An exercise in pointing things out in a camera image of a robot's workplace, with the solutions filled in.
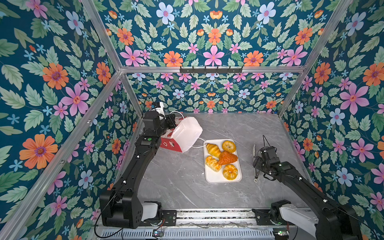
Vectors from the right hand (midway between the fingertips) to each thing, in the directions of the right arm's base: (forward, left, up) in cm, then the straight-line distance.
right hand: (259, 163), depth 86 cm
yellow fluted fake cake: (-4, +17, -4) cm, 18 cm away
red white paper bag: (+23, +47, -4) cm, 52 cm away
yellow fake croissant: (+11, +26, -2) cm, 28 cm away
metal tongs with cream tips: (-7, +2, -6) cm, 9 cm away
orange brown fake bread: (+4, +19, +1) cm, 19 cm away
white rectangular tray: (-6, +26, -6) cm, 27 cm away
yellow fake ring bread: (+1, +27, -2) cm, 27 cm away
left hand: (+16, +46, +29) cm, 56 cm away
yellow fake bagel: (+14, +16, -4) cm, 22 cm away
